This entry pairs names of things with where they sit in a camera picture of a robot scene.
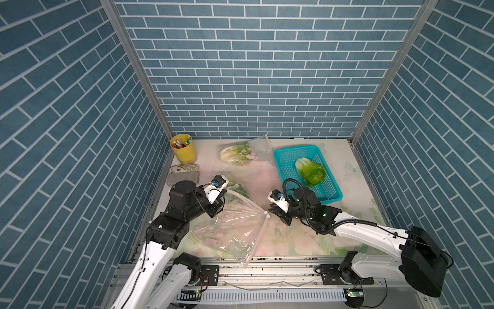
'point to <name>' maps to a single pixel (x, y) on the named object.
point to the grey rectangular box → (175, 177)
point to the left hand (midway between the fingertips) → (228, 190)
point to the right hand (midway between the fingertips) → (273, 207)
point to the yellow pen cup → (182, 145)
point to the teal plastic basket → (328, 190)
